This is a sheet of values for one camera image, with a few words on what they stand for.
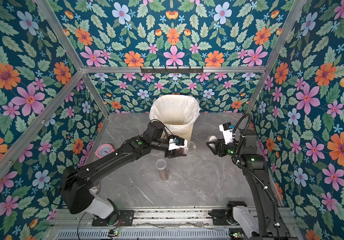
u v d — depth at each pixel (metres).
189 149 0.69
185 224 0.72
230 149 0.61
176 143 0.60
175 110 0.95
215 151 0.64
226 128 0.62
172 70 0.91
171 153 0.65
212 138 0.71
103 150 0.96
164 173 0.80
